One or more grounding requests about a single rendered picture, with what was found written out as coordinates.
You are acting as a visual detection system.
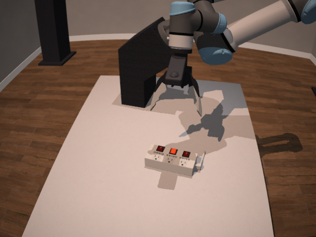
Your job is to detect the white power strip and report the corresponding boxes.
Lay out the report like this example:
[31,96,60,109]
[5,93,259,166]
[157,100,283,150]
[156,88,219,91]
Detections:
[145,144,205,176]

